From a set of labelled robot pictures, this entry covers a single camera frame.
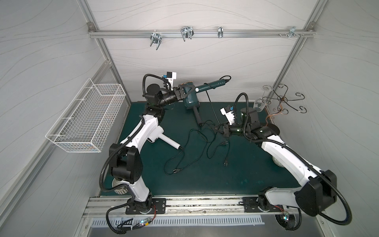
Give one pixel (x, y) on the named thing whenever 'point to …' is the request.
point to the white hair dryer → (158, 133)
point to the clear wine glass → (260, 103)
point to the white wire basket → (86, 122)
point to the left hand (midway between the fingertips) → (193, 88)
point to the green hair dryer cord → (226, 160)
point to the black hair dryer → (197, 113)
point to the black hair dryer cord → (211, 138)
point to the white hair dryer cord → (177, 170)
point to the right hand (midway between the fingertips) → (213, 127)
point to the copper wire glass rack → (281, 100)
